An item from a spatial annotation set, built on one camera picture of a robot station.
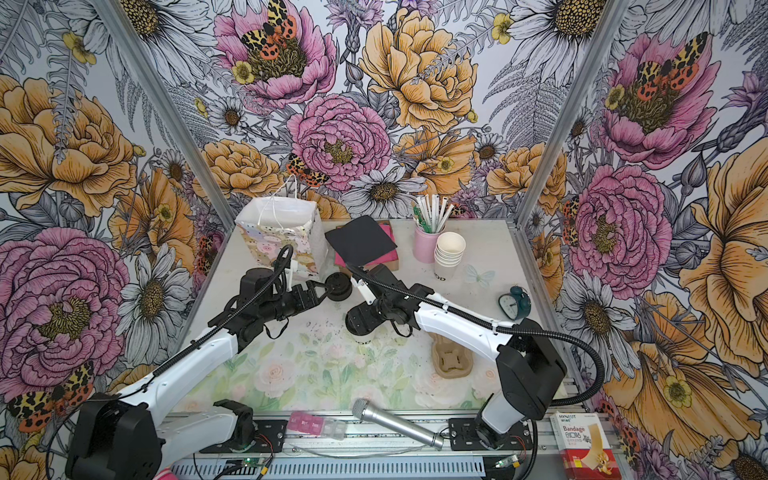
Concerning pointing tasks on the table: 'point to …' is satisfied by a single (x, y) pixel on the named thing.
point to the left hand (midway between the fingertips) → (323, 300)
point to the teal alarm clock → (516, 304)
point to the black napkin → (360, 241)
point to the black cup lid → (363, 319)
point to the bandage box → (572, 434)
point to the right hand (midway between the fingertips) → (366, 318)
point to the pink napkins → (340, 260)
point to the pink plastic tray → (314, 424)
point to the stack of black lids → (339, 286)
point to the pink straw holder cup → (424, 246)
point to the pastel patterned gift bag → (269, 223)
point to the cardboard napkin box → (391, 265)
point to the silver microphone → (362, 410)
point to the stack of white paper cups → (449, 250)
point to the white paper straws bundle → (431, 212)
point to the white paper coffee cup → (364, 339)
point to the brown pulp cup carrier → (450, 360)
